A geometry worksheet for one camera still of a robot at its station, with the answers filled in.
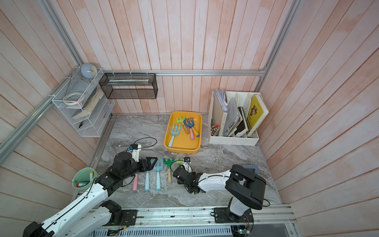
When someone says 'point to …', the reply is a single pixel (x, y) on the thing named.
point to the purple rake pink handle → (189, 122)
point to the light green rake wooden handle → (182, 120)
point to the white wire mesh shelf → (92, 125)
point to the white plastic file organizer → (217, 116)
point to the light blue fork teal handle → (147, 181)
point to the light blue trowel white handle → (176, 132)
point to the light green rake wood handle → (181, 162)
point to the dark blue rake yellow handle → (194, 130)
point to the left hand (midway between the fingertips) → (151, 161)
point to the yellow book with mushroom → (255, 112)
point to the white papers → (222, 97)
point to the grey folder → (233, 117)
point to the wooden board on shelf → (91, 104)
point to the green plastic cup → (83, 180)
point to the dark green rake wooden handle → (168, 162)
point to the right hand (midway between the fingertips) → (181, 173)
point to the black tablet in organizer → (242, 126)
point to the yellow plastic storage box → (183, 132)
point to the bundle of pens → (214, 130)
